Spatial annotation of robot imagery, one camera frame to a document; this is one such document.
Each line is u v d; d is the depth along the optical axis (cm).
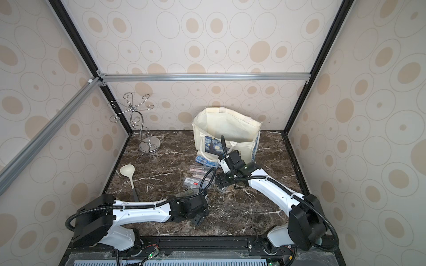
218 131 102
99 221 42
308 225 41
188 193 87
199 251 73
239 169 60
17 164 53
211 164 100
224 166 75
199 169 97
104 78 91
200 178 93
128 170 97
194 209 62
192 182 91
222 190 90
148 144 109
